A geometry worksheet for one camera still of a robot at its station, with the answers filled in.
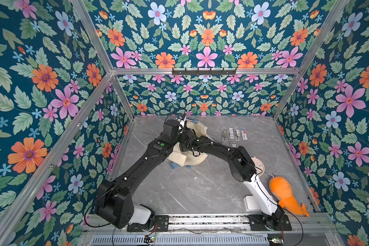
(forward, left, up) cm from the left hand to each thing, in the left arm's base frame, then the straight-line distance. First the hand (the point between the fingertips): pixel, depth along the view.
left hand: (186, 128), depth 82 cm
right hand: (+6, 0, -21) cm, 22 cm away
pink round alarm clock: (-15, -42, -22) cm, 50 cm away
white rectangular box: (-36, -30, -19) cm, 51 cm away
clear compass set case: (+9, -41, -23) cm, 48 cm away
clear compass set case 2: (+3, -26, -23) cm, 35 cm away
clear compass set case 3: (+2, -31, -22) cm, 38 cm away
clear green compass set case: (+12, -26, -23) cm, 37 cm away
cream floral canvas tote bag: (-12, +3, -12) cm, 17 cm away
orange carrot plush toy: (-32, -47, -17) cm, 59 cm away
